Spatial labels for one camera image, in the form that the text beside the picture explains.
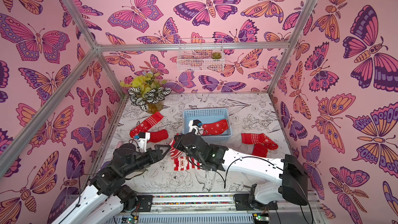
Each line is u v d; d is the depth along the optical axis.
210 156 0.54
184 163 0.86
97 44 0.92
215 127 0.98
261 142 0.93
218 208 0.73
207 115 1.03
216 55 0.92
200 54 0.95
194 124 0.66
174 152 0.78
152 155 0.62
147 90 0.89
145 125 1.02
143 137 0.67
